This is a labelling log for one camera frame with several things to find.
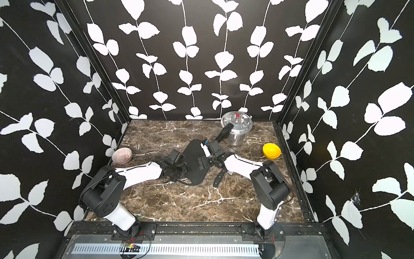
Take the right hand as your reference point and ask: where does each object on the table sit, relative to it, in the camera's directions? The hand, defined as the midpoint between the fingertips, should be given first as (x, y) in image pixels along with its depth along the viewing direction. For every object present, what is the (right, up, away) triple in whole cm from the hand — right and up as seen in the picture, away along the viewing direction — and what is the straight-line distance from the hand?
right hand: (205, 158), depth 93 cm
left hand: (-9, -6, -1) cm, 11 cm away
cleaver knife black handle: (+9, -10, -2) cm, 13 cm away
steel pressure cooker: (+23, +21, +8) cm, 32 cm away
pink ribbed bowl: (-52, +1, +5) cm, 53 cm away
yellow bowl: (+42, +3, +10) cm, 44 cm away
